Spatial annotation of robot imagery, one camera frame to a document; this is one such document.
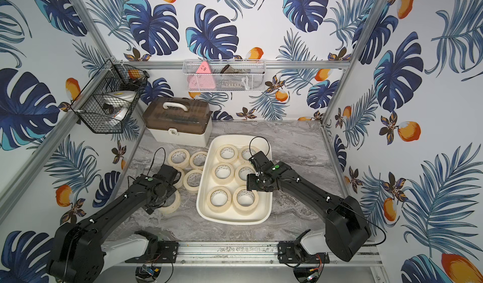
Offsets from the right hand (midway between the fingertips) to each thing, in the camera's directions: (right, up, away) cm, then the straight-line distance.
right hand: (253, 184), depth 84 cm
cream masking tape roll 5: (-14, +13, +20) cm, 27 cm away
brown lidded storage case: (-37, +30, +12) cm, 49 cm away
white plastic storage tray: (+5, -14, +3) cm, 15 cm away
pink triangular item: (-24, +49, +7) cm, 55 cm away
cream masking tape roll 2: (-30, +9, +19) cm, 36 cm away
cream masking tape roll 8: (-8, +3, +11) cm, 14 cm away
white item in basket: (-57, +36, -4) cm, 68 cm away
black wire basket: (-67, +33, -7) cm, 75 cm away
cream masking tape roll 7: (-15, +3, +13) cm, 20 cm away
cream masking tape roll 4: (-36, -10, 0) cm, 37 cm away
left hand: (-40, -4, 0) cm, 41 cm away
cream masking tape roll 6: (-3, +13, +20) cm, 24 cm away
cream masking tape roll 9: (-16, -8, +5) cm, 19 cm away
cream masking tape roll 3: (-31, 0, +11) cm, 33 cm away
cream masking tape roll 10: (-4, -9, +4) cm, 11 cm away
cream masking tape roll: (-40, +10, +20) cm, 46 cm away
